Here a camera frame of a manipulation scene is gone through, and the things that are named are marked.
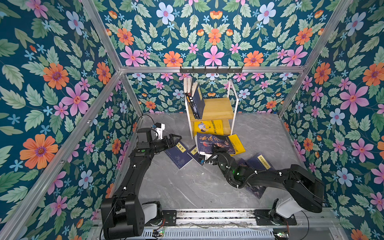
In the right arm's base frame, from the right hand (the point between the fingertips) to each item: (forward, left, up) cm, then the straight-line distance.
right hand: (216, 141), depth 81 cm
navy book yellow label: (+2, +23, -18) cm, 29 cm away
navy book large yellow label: (+1, +13, -14) cm, 19 cm away
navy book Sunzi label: (-5, -27, -16) cm, 32 cm away
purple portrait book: (-21, -23, -19) cm, 36 cm away
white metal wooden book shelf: (+17, +1, +2) cm, 17 cm away
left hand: (0, +20, +5) cm, 21 cm away
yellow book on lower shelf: (+22, +2, -13) cm, 25 cm away
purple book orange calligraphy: (0, +6, 0) cm, 6 cm away
